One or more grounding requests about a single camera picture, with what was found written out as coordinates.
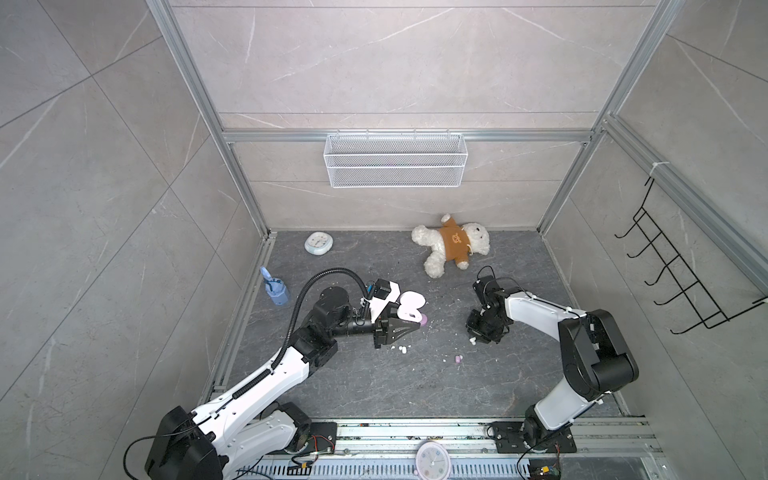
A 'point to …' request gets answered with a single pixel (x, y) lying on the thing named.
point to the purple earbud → (457, 359)
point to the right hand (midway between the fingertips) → (469, 333)
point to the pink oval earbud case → (424, 320)
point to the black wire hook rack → (679, 272)
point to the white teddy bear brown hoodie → (451, 242)
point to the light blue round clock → (318, 243)
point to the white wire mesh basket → (424, 159)
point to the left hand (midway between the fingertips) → (415, 314)
